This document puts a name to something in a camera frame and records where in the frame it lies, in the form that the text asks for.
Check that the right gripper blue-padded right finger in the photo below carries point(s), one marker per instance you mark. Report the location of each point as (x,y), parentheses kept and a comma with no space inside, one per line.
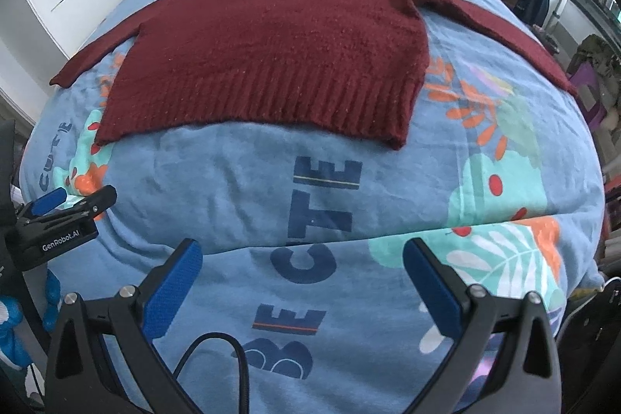
(525,374)

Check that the dark red knit sweater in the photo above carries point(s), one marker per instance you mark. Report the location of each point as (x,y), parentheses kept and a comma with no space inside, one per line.
(354,67)

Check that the black bag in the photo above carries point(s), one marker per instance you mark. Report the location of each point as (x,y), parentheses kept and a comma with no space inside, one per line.
(532,12)

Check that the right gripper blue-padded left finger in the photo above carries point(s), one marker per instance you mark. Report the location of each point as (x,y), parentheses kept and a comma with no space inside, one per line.
(81,377)

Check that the pile of clothes on chair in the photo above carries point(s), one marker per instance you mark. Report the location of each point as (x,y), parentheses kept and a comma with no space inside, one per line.
(595,72)

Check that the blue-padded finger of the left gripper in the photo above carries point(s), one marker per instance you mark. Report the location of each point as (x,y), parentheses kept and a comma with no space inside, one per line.
(94,200)
(42,206)

